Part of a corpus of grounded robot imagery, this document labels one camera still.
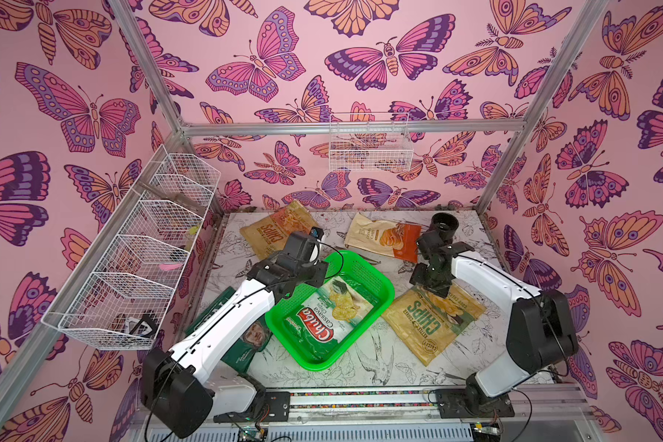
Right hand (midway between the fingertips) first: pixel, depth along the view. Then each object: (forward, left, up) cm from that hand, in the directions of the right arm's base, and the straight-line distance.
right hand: (418, 286), depth 89 cm
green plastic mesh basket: (+8, +21, -2) cm, 23 cm away
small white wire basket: (+42, +15, +26) cm, 52 cm away
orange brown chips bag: (+27, +54, -6) cm, 61 cm away
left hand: (0, +30, +13) cm, 33 cm away
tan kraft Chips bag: (-10, -3, -6) cm, 12 cm away
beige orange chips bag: (+24, +3, -6) cm, 25 cm away
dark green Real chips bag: (-16, +53, -6) cm, 56 cm away
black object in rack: (-22, +69, +18) cm, 75 cm away
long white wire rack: (-15, +76, +21) cm, 81 cm away
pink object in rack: (-6, +70, +19) cm, 73 cm away
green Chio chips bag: (-10, +30, -5) cm, 32 cm away
